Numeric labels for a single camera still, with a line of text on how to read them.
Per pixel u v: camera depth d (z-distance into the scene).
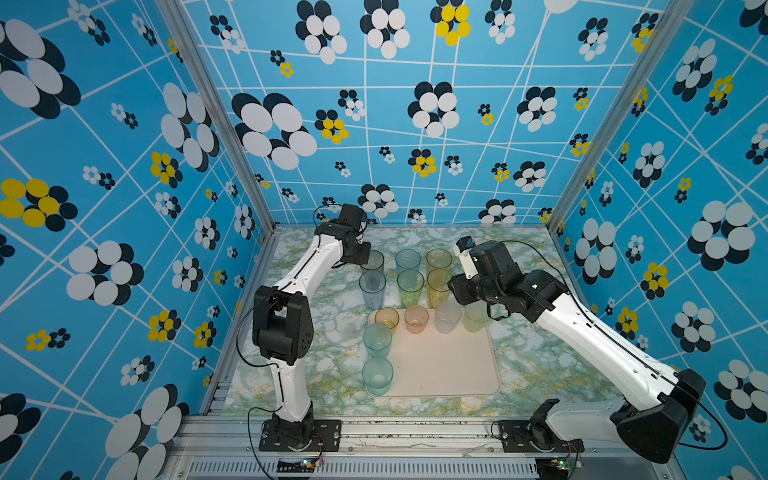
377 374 0.82
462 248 0.65
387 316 0.91
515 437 0.73
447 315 0.89
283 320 0.50
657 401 0.39
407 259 0.98
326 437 0.74
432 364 0.85
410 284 0.89
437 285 0.87
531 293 0.48
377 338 0.88
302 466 0.71
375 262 0.89
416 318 0.92
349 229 0.68
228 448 0.73
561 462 0.71
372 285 0.95
